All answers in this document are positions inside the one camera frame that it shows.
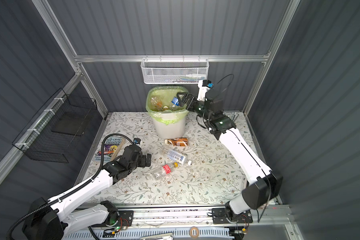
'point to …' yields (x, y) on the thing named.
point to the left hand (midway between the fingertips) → (143, 155)
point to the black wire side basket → (54, 132)
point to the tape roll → (194, 227)
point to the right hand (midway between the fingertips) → (184, 97)
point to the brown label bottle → (179, 142)
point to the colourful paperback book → (111, 146)
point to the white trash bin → (169, 125)
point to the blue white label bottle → (175, 156)
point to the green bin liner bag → (166, 93)
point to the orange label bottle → (156, 103)
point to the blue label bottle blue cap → (175, 100)
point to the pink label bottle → (165, 171)
